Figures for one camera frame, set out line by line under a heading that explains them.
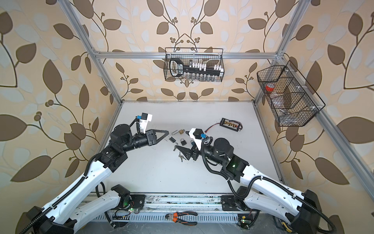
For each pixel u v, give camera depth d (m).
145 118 0.62
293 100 0.73
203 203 0.75
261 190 0.47
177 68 0.85
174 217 0.70
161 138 0.64
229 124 1.05
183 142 0.98
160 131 0.64
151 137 0.58
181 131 1.02
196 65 0.82
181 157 0.91
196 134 0.53
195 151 0.56
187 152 0.56
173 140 0.67
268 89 0.89
